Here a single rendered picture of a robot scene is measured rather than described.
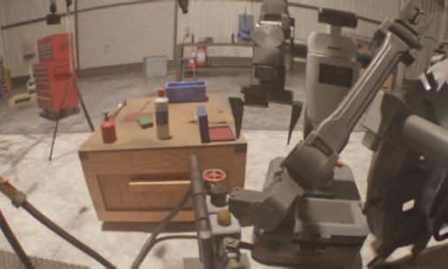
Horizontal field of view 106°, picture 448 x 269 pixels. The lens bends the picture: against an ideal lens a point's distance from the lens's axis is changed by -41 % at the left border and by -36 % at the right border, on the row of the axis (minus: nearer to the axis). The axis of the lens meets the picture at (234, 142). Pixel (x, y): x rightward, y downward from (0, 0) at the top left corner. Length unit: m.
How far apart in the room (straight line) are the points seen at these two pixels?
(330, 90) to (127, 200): 1.07
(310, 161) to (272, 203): 0.09
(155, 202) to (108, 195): 0.26
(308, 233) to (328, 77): 0.61
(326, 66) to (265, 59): 0.57
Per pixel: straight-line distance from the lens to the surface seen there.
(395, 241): 0.90
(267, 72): 0.41
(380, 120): 0.60
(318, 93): 0.99
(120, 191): 1.26
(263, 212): 0.39
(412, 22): 0.64
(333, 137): 0.42
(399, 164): 0.68
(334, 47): 1.06
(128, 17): 9.36
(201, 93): 1.73
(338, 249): 1.09
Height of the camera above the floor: 0.90
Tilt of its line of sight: 23 degrees down
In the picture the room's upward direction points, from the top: 2 degrees clockwise
